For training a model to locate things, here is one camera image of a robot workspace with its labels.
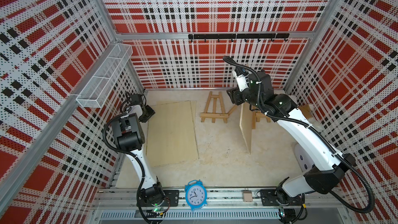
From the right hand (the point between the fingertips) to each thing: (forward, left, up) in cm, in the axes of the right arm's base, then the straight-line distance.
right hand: (236, 88), depth 70 cm
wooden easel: (+10, +10, -37) cm, 39 cm away
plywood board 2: (+21, +25, -37) cm, 49 cm away
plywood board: (-4, +37, -36) cm, 52 cm away
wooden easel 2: (+9, -2, -30) cm, 31 cm away
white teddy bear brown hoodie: (+8, -49, -28) cm, 57 cm away
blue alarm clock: (-37, +19, -34) cm, 54 cm away
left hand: (+11, +50, -34) cm, 62 cm away
